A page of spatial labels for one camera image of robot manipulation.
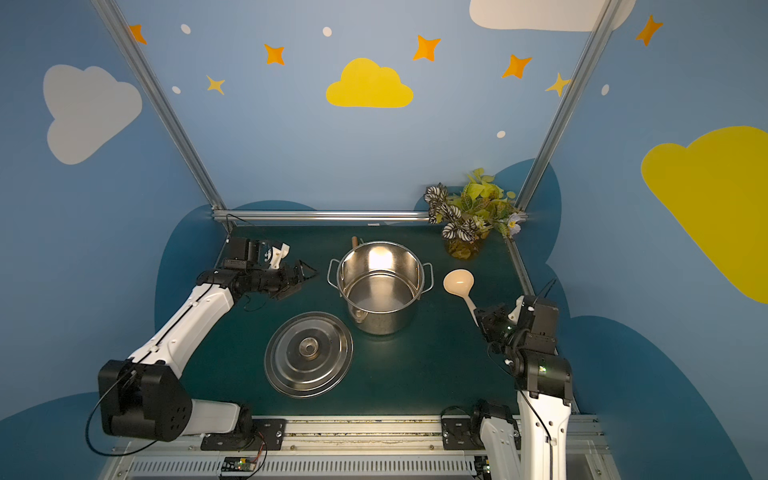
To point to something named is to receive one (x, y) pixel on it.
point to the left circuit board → (238, 464)
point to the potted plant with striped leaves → (482, 208)
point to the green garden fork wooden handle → (354, 241)
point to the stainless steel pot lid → (307, 354)
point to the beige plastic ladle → (459, 282)
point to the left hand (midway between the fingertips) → (310, 276)
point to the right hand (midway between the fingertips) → (478, 306)
